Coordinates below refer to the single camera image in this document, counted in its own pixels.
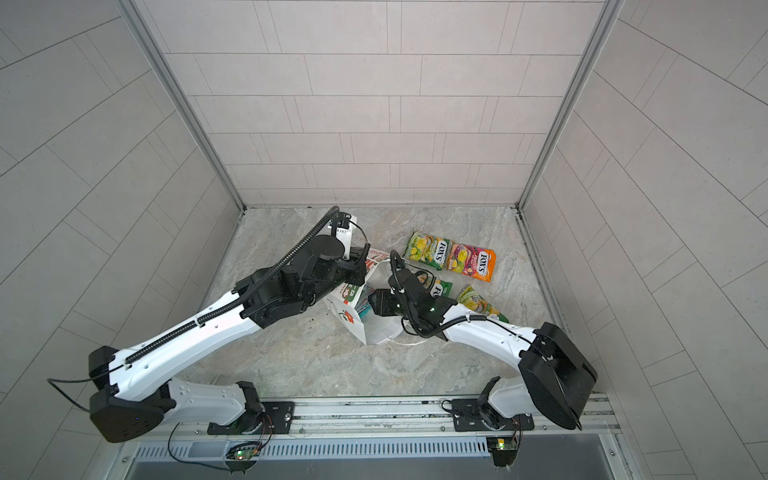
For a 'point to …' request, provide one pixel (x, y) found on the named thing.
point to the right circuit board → (504, 450)
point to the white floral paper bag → (344, 302)
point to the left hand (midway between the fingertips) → (377, 251)
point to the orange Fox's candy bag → (471, 260)
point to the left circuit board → (244, 454)
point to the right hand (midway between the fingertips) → (373, 301)
